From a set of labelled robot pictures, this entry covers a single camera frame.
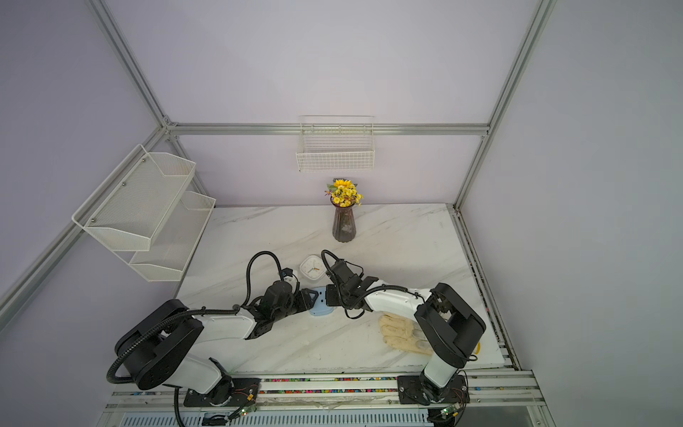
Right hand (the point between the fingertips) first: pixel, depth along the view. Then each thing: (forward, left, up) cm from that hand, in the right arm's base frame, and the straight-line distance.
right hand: (332, 299), depth 89 cm
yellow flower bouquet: (+29, -5, +22) cm, 37 cm away
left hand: (+1, +6, 0) cm, 6 cm away
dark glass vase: (+27, -4, +7) cm, 28 cm away
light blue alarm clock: (-4, +3, +2) cm, 5 cm away
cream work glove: (-11, -23, -2) cm, 25 cm away
